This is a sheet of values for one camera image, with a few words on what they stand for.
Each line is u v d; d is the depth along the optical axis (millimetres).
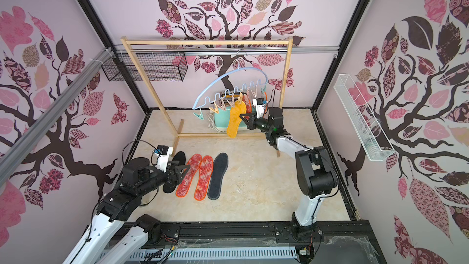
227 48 937
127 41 620
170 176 617
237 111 852
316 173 487
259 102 785
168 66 833
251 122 777
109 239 465
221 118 958
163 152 600
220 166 939
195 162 948
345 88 915
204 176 898
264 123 777
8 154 500
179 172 634
